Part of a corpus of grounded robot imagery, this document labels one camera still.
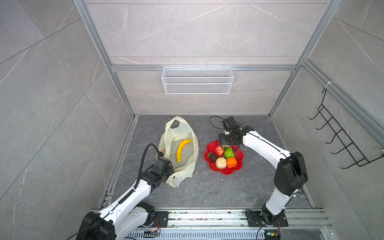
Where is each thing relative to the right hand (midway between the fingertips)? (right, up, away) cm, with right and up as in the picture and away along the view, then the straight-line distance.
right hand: (224, 139), depth 90 cm
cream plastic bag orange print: (-29, +6, +5) cm, 30 cm away
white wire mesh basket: (-17, +40, +11) cm, 44 cm away
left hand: (-32, -16, -5) cm, 36 cm away
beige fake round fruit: (-2, -14, -4) cm, 14 cm away
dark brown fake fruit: (-7, -11, 0) cm, 13 cm away
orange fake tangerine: (+4, -14, -2) cm, 15 cm away
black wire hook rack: (+50, +9, -18) cm, 54 cm away
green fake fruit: (+4, -9, +2) cm, 10 cm away
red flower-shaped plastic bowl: (+10, -11, +3) cm, 15 cm away
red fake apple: (-2, -8, +2) cm, 9 cm away
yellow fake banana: (-28, -9, +6) cm, 30 cm away
